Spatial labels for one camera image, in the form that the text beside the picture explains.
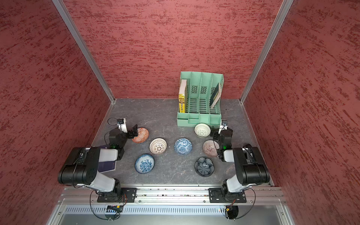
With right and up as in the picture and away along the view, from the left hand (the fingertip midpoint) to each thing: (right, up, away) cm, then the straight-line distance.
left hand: (130, 127), depth 94 cm
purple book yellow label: (-9, -23, -11) cm, 27 cm away
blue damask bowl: (+36, -13, -2) cm, 39 cm away
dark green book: (+62, +22, +11) cm, 66 cm away
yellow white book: (+36, +25, -3) cm, 44 cm away
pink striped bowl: (+55, -14, -2) cm, 56 cm away
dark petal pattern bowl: (+49, -23, -10) cm, 56 cm away
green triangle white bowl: (+51, -3, +6) cm, 51 cm away
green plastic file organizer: (+51, +22, +25) cm, 61 cm away
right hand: (+61, -1, +1) cm, 61 cm away
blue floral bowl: (+12, -22, -9) cm, 27 cm away
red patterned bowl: (+8, -7, +4) cm, 11 cm away
